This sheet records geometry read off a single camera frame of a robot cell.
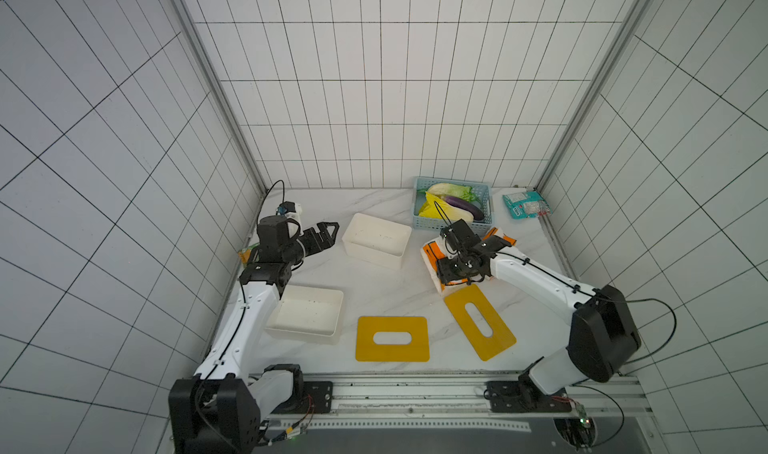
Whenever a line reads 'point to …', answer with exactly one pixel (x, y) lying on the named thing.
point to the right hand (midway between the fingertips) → (436, 270)
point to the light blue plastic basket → (482, 191)
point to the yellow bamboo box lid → (416, 351)
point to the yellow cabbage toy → (437, 207)
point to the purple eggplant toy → (466, 205)
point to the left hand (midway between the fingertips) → (323, 235)
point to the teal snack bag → (527, 204)
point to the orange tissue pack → (434, 250)
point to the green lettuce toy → (452, 190)
